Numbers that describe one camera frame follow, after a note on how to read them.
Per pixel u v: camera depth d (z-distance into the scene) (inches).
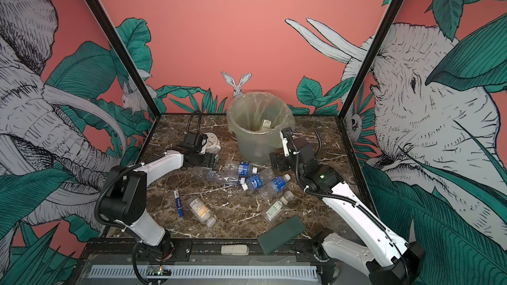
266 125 39.0
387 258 14.9
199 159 31.8
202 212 30.7
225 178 35.0
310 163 20.8
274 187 34.1
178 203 33.4
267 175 37.5
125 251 29.4
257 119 40.9
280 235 30.9
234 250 28.2
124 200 18.2
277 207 31.5
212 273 27.6
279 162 25.4
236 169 36.3
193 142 29.4
